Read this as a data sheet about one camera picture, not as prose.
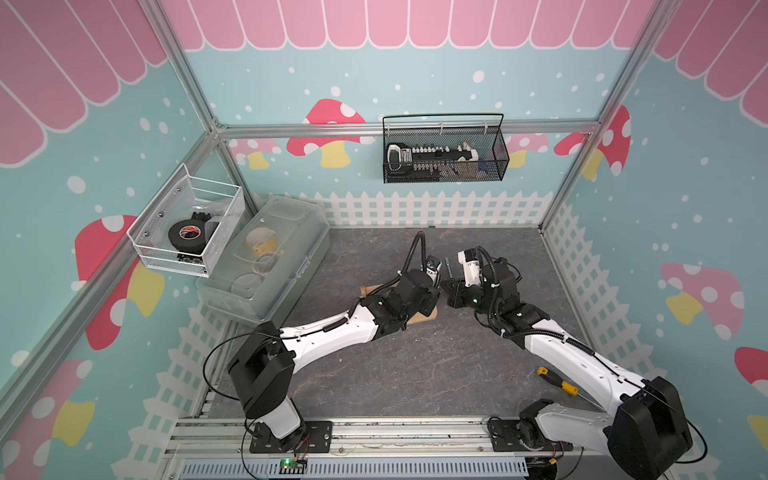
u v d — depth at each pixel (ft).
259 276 2.85
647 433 1.29
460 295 2.32
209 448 2.42
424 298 2.05
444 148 3.00
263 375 1.43
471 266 2.37
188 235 2.34
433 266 2.29
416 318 2.32
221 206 2.40
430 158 2.92
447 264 2.46
